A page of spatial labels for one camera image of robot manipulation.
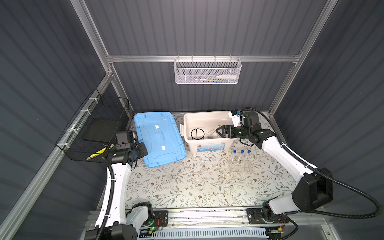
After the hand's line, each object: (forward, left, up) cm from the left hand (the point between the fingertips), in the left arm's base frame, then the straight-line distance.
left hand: (140, 150), depth 76 cm
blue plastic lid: (+13, -8, -2) cm, 15 cm away
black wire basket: (+6, +21, +10) cm, 24 cm away
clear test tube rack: (-3, -56, -19) cm, 59 cm away
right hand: (+8, -45, +3) cm, 45 cm away
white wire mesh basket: (+73, -41, +2) cm, 84 cm away
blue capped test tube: (-2, -58, -4) cm, 58 cm away
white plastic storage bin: (+19, -32, -8) cm, 38 cm away
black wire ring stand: (+19, -31, -12) cm, 38 cm away
